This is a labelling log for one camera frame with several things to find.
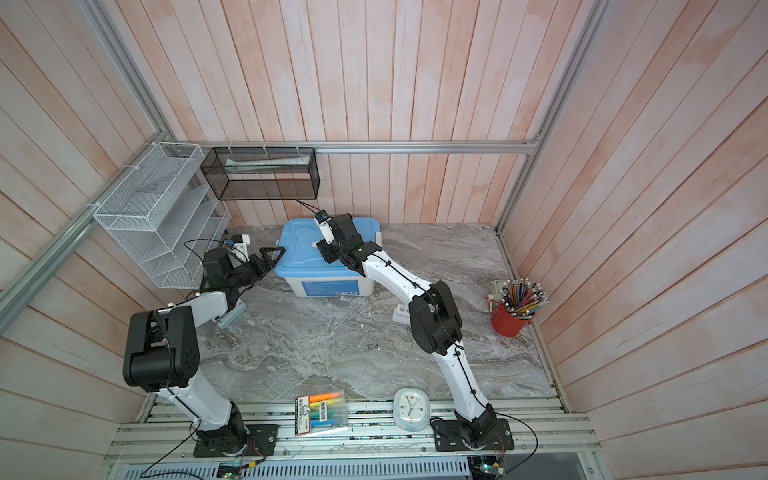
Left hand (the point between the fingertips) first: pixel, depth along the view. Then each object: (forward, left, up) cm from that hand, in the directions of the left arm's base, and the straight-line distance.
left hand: (281, 257), depth 92 cm
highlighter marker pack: (-41, -16, -14) cm, 46 cm away
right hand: (+5, -13, +2) cm, 14 cm away
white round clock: (-40, -39, -13) cm, 58 cm away
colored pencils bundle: (-12, -74, -5) cm, 75 cm away
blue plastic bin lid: (+7, -5, +1) cm, 9 cm away
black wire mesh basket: (+33, +12, +8) cm, 36 cm away
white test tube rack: (-13, -38, -13) cm, 42 cm away
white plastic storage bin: (-6, -15, -7) cm, 17 cm away
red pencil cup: (-17, -69, -11) cm, 72 cm away
